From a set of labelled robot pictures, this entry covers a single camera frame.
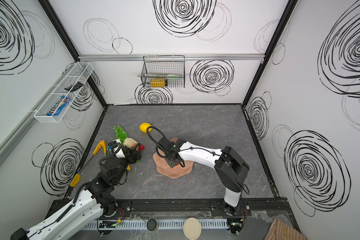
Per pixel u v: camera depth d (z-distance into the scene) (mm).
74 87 776
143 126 1016
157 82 879
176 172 832
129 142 937
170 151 618
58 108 668
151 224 617
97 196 548
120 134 984
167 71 987
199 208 754
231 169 474
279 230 667
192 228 631
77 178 822
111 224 697
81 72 929
